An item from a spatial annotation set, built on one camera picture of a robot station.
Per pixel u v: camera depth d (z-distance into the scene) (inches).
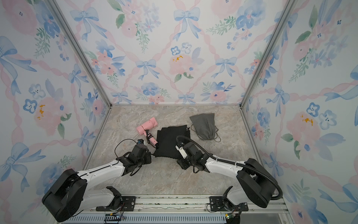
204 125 39.8
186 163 30.0
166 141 36.2
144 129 38.5
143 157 28.3
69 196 16.1
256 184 16.9
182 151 30.8
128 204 29.3
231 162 19.6
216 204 28.9
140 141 32.0
